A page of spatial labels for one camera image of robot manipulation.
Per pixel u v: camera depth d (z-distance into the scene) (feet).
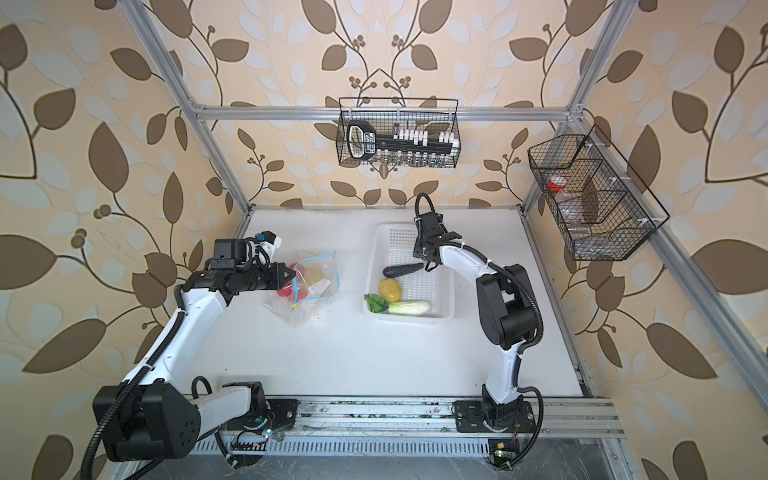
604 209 2.40
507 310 1.66
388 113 2.93
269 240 2.38
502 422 2.22
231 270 2.03
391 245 3.47
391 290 3.04
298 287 2.68
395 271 3.24
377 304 2.84
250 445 2.42
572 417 2.51
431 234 2.51
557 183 2.64
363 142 2.76
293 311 2.92
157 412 1.27
